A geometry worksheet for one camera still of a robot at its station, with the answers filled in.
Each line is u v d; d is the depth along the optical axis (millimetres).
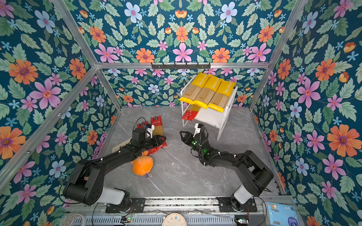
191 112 907
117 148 930
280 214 665
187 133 768
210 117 923
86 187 431
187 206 749
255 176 454
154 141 784
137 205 734
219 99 765
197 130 784
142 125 1043
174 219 677
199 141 638
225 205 730
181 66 929
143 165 801
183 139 769
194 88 821
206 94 784
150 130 821
